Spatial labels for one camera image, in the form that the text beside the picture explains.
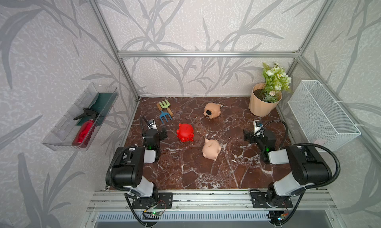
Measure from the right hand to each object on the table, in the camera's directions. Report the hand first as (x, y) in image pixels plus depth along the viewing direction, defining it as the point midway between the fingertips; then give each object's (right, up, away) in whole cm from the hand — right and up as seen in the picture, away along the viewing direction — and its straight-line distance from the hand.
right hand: (251, 127), depth 95 cm
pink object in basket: (+25, -4, -24) cm, 35 cm away
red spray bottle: (-79, +2, -36) cm, 87 cm away
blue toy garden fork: (-59, +8, +14) cm, 61 cm away
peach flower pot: (+10, +19, +4) cm, 22 cm away
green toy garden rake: (-60, +15, +20) cm, 65 cm away
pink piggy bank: (-27, -11, -10) cm, 31 cm away
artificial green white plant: (+13, +29, -6) cm, 33 cm away
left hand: (-62, 0, -1) cm, 62 cm away
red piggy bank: (-42, -3, -3) cm, 42 cm away
